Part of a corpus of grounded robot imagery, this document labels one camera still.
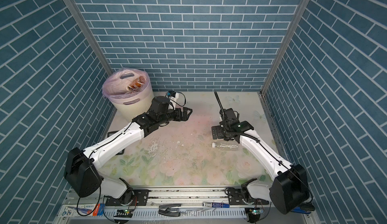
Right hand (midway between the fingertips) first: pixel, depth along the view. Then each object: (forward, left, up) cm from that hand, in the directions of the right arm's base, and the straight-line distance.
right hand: (219, 129), depth 83 cm
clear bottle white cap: (-3, -5, -13) cm, 15 cm away
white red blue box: (-41, +60, -12) cm, 73 cm away
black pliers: (-38, +25, -11) cm, 47 cm away
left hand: (+4, +18, +11) cm, 21 cm away
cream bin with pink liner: (+21, +59, +6) cm, 62 cm away
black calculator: (-2, +68, -10) cm, 69 cm away
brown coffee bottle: (+22, +52, +12) cm, 58 cm away
